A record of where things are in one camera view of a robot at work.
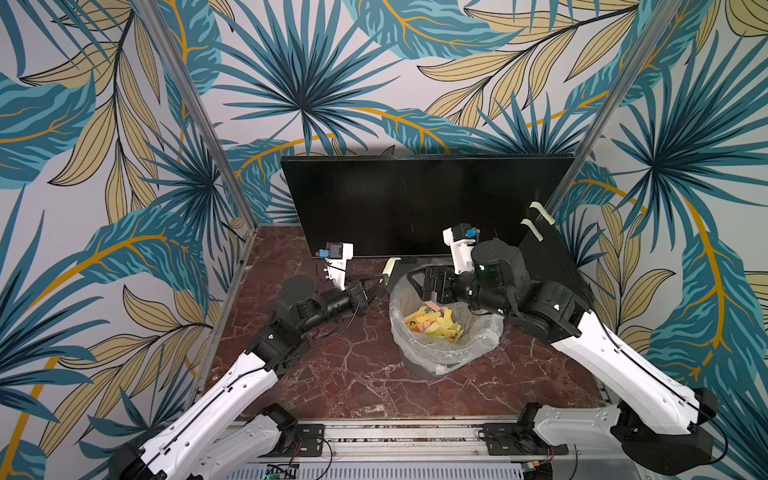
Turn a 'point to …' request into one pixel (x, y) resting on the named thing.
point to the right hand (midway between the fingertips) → (421, 273)
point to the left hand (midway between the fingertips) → (388, 283)
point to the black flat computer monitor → (393, 206)
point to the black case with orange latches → (550, 260)
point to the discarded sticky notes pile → (434, 320)
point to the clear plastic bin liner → (482, 331)
